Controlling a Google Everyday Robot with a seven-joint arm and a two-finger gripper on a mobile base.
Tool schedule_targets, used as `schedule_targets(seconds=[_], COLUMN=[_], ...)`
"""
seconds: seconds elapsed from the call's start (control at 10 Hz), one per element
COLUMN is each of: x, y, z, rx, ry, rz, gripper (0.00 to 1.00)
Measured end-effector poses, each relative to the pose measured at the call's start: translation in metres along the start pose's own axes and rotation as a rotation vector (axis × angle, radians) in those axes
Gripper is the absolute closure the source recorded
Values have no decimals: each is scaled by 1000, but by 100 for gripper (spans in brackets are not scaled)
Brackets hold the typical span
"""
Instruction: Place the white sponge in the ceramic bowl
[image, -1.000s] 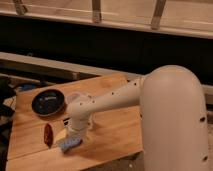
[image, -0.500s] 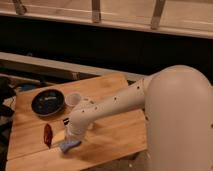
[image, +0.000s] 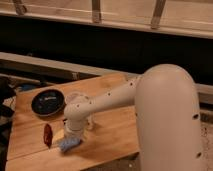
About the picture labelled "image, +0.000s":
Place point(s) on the clear plastic cup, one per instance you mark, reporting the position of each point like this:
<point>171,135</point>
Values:
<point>70,97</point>

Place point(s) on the small white bottle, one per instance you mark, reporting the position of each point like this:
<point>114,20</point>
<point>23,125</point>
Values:
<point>90,123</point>

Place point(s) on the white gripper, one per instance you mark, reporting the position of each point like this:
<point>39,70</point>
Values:
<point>69,132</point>

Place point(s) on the red oblong object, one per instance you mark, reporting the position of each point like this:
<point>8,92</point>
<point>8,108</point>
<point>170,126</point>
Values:
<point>48,135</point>

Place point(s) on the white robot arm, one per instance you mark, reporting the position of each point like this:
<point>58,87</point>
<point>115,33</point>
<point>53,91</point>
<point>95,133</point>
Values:
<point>167,116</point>

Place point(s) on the wooden table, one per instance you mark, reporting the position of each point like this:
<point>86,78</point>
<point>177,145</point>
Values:
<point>112,137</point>

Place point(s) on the dark ceramic bowl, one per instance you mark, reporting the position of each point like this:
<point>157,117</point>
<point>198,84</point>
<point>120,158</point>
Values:
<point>48,102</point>

